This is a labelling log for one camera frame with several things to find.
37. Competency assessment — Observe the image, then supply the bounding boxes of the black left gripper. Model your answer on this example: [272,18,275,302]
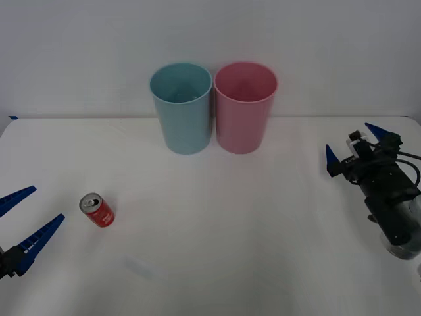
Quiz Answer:
[0,185,66,281]

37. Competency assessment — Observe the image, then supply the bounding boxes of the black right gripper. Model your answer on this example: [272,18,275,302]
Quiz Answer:
[326,122,421,202]

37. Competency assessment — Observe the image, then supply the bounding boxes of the red drink can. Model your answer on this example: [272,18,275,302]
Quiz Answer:
[78,192,116,228]

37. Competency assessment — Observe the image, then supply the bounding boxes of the pink plastic bin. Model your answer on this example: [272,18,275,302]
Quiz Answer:
[212,61,280,155]

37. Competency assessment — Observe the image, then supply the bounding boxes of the pale blue plastic bin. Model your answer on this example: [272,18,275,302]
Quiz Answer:
[149,63,213,155]

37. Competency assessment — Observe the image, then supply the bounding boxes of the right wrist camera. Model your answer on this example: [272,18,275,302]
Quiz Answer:
[345,130,374,161]

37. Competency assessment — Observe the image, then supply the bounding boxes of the black camera cable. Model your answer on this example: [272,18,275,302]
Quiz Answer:
[368,140,421,187]

